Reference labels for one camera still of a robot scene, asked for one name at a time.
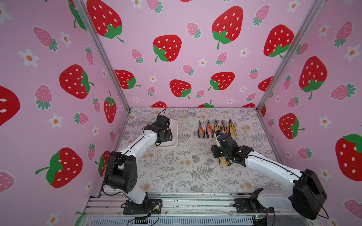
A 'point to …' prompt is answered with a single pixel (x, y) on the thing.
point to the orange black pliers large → (209, 125)
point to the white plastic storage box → (174, 125)
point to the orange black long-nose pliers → (223, 127)
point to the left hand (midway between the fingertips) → (166, 137)
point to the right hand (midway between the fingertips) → (216, 146)
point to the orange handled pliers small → (199, 129)
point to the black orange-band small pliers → (169, 129)
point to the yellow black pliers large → (216, 125)
